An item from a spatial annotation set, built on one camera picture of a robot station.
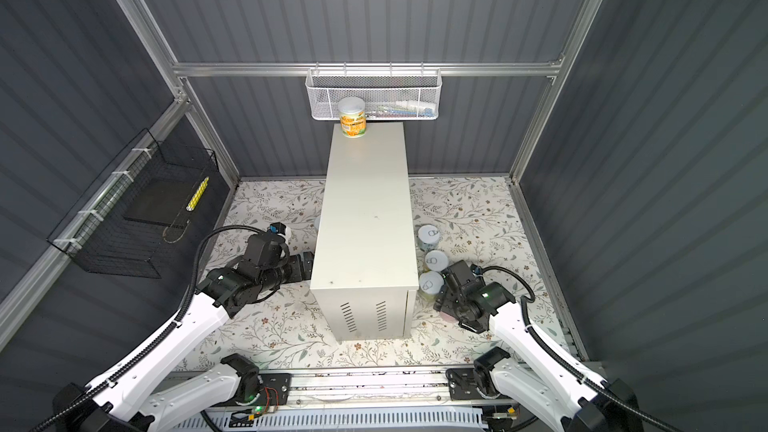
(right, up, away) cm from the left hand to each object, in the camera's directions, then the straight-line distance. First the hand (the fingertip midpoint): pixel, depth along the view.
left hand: (304, 261), depth 78 cm
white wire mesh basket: (+22, +62, +46) cm, 80 cm away
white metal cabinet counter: (+18, +2, -21) cm, 27 cm away
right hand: (+40, -14, +3) cm, 42 cm away
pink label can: (+37, -13, -6) cm, 40 cm away
